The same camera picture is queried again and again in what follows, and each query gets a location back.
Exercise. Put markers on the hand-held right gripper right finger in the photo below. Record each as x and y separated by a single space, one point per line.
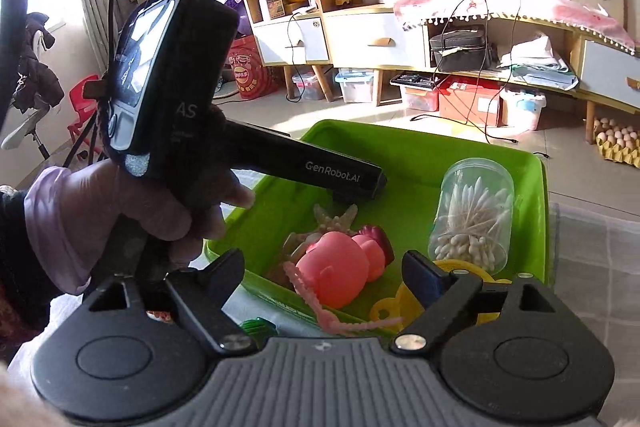
425 279

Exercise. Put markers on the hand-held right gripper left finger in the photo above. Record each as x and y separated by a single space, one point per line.
220 277

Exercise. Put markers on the yellow toy pot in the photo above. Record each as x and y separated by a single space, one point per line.
455 267

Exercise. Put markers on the clear cotton swab jar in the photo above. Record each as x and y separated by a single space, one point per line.
472 212

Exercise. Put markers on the pink toy pig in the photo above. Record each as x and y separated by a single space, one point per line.
335 272

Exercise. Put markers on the green plastic box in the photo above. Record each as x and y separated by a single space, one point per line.
400 157

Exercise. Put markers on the person's left hand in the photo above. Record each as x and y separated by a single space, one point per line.
100 217

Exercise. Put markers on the green ribbed toy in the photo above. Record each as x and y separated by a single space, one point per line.
257 329

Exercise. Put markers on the red plastic chair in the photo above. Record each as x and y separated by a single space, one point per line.
82 107

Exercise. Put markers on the red printed bucket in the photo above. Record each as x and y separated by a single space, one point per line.
247 69

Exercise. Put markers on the purple plastic object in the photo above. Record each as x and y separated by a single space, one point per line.
237 7

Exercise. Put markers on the dark jacket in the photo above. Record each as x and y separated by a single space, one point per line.
37 67

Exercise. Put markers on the small cardboard box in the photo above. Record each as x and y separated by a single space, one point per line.
272 6

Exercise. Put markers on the red cardboard box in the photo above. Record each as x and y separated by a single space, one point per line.
472 104

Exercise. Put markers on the clear blue-lid storage box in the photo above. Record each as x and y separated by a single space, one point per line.
355 87

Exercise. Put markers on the white storage box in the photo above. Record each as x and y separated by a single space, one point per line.
522 109

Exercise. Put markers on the wooden low cabinet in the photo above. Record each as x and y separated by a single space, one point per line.
360 37

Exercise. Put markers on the black case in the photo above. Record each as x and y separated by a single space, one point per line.
460 47

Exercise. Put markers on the egg tray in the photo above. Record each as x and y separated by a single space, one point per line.
617 139

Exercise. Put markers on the stack of folded cloths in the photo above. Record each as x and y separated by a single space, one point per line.
537 62

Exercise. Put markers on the pink fringed cloth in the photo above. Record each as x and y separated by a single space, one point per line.
575 14

